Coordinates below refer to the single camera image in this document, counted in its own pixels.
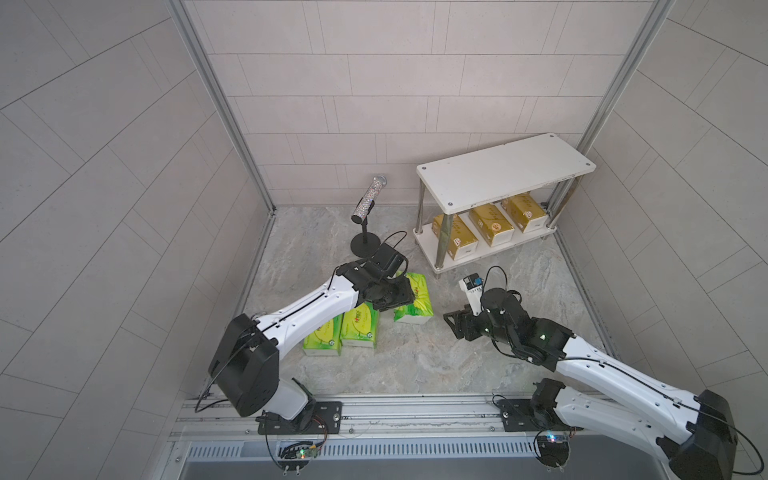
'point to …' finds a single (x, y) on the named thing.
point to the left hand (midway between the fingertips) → (415, 297)
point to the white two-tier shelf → (481, 203)
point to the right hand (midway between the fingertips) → (453, 315)
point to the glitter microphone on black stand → (366, 245)
